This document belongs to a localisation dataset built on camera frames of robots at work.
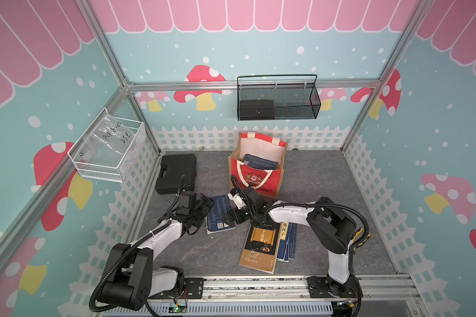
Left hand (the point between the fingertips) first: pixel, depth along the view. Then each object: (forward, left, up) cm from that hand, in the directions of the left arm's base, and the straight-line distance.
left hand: (211, 210), depth 90 cm
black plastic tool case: (+27, +25, -2) cm, 37 cm away
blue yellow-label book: (-16, -33, -1) cm, 37 cm away
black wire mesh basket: (+48, -39, +30) cm, 68 cm away
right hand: (-3, -8, -1) cm, 9 cm away
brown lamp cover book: (-16, -22, -1) cm, 27 cm away
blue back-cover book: (-1, -4, -3) cm, 5 cm away
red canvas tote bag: (+8, -24, +12) cm, 28 cm away
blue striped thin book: (+26, -23, +4) cm, 34 cm away
